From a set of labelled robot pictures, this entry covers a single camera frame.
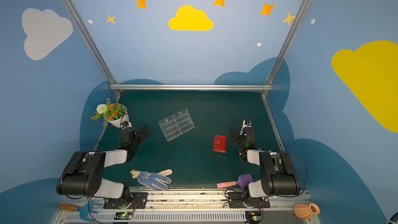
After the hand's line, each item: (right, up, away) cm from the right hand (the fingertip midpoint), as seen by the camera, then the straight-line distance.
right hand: (241, 129), depth 95 cm
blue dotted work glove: (-50, -25, -15) cm, 58 cm away
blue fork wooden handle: (-79, -35, -25) cm, 90 cm away
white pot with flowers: (-77, +10, -5) cm, 78 cm away
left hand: (-61, 0, -1) cm, 61 cm away
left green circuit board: (-62, -37, -25) cm, 76 cm away
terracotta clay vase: (+19, -30, -32) cm, 47 cm away
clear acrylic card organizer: (-41, +3, +1) cm, 41 cm away
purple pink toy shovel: (-3, -25, -16) cm, 30 cm away
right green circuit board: (-1, -38, -24) cm, 45 cm away
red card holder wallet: (-14, -9, -3) cm, 17 cm away
